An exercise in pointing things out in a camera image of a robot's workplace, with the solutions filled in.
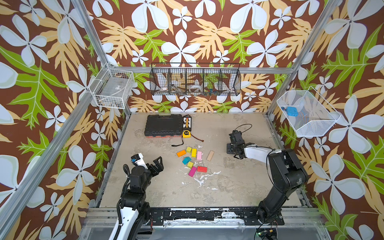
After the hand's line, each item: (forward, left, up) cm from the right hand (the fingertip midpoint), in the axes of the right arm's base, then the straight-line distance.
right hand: (229, 146), depth 99 cm
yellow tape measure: (+10, +29, +1) cm, 31 cm away
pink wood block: (-6, +21, -1) cm, 22 cm away
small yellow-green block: (-13, +27, 0) cm, 30 cm away
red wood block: (-15, +19, -2) cm, 24 cm away
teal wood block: (-10, +29, 0) cm, 31 cm away
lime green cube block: (-3, +28, +1) cm, 28 cm away
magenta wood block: (-17, +26, -1) cm, 31 cm away
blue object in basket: (+9, -34, +24) cm, 42 cm away
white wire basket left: (+21, +72, +33) cm, 82 cm away
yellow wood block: (-5, +24, 0) cm, 25 cm away
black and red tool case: (+15, +50, +5) cm, 53 cm away
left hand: (-14, +46, +12) cm, 50 cm away
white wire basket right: (+1, -40, +28) cm, 49 cm away
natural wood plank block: (-6, +14, -1) cm, 15 cm away
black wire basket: (+35, +21, +30) cm, 50 cm away
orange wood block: (-4, +33, -2) cm, 33 cm away
